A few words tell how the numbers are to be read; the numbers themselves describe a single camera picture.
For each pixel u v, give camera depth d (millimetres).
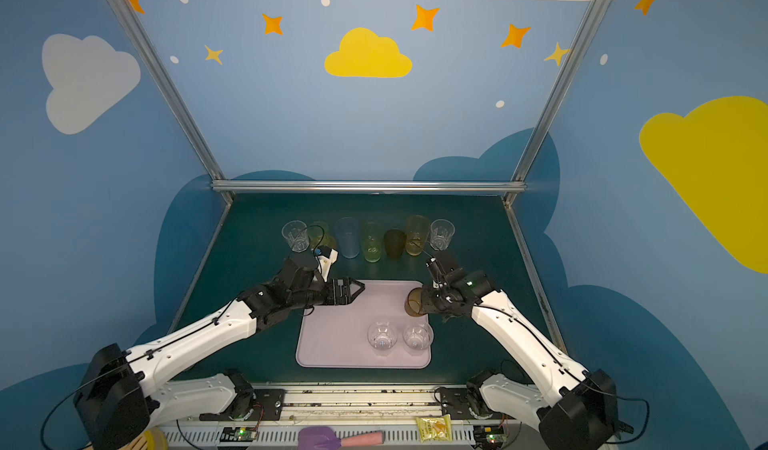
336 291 685
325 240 1022
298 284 607
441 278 610
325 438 701
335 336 850
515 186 1170
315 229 1047
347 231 995
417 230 991
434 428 704
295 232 1048
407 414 742
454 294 545
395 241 1013
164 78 854
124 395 383
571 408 382
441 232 1066
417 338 849
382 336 861
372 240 1004
